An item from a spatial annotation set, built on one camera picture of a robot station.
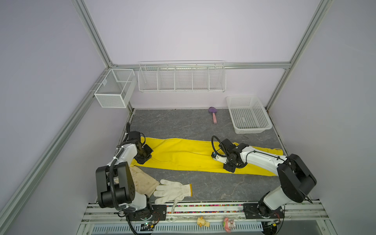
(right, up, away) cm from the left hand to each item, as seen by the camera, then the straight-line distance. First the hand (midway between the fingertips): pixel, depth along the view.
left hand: (152, 155), depth 89 cm
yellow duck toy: (+29, -26, -21) cm, 44 cm away
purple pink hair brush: (+42, +31, +31) cm, 61 cm away
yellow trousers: (+13, +1, +5) cm, 14 cm away
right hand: (+47, -4, +1) cm, 47 cm away
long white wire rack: (+19, +52, +10) cm, 57 cm away
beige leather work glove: (-3, -14, -6) cm, 16 cm away
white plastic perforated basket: (+69, +27, +27) cm, 79 cm away
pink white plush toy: (+42, -28, -21) cm, 55 cm away
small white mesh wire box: (-28, +43, +10) cm, 52 cm away
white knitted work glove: (+13, -19, -8) cm, 24 cm away
